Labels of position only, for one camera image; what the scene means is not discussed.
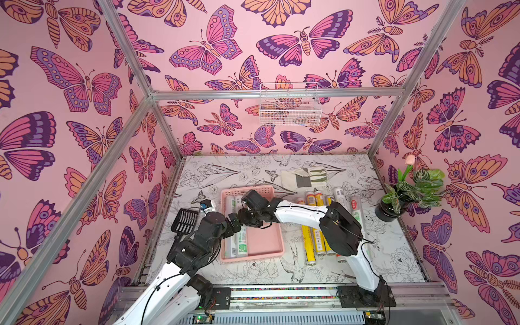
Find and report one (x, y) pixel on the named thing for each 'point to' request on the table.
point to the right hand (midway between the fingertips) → (234, 226)
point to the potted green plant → (420, 187)
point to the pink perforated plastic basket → (263, 243)
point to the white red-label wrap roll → (356, 210)
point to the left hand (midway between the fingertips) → (231, 216)
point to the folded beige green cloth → (307, 177)
